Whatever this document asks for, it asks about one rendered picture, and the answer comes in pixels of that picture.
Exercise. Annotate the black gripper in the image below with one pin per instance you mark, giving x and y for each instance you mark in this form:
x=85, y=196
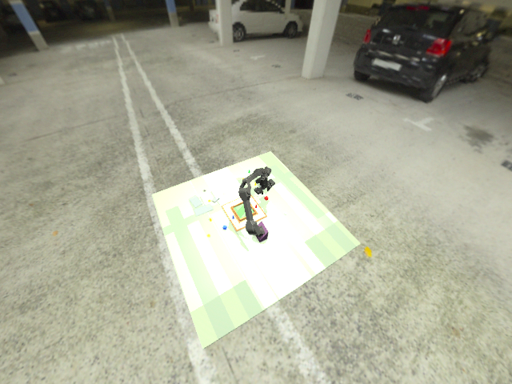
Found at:
x=267, y=185

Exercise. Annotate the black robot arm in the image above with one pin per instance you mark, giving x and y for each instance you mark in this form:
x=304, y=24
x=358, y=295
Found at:
x=252, y=227

